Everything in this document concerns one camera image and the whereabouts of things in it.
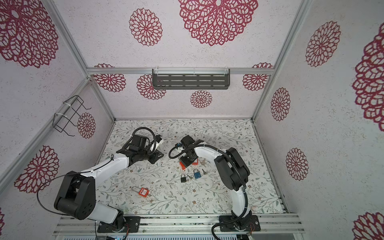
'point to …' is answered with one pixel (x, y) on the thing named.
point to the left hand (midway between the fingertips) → (160, 156)
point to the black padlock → (183, 178)
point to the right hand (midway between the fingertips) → (184, 160)
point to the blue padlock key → (204, 172)
